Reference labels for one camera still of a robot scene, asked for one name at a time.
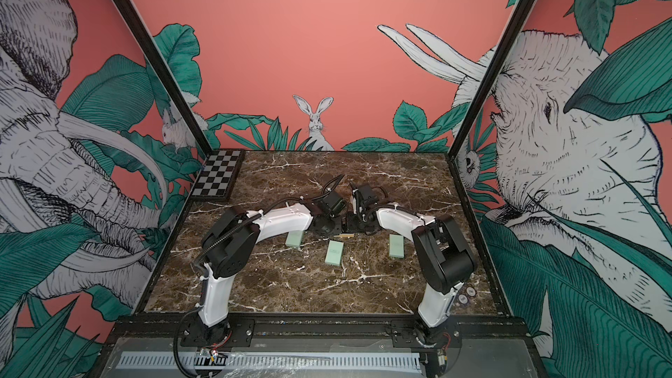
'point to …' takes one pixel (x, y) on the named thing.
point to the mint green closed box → (334, 253)
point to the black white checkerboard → (218, 176)
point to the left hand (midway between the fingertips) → (341, 225)
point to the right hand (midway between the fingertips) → (345, 222)
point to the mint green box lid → (396, 246)
